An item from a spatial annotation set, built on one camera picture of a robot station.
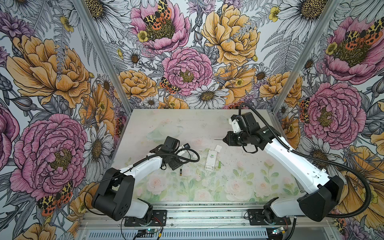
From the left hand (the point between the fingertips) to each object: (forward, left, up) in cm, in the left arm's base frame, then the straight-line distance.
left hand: (172, 158), depth 91 cm
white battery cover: (+9, -29, -4) cm, 30 cm away
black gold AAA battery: (-7, -5, -4) cm, 10 cm away
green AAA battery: (-2, -29, -5) cm, 29 cm away
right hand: (-2, -30, +17) cm, 34 cm away
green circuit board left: (-35, +6, -4) cm, 36 cm away
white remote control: (0, -24, -4) cm, 24 cm away
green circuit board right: (-36, -53, -4) cm, 64 cm away
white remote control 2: (-3, -8, +10) cm, 13 cm away
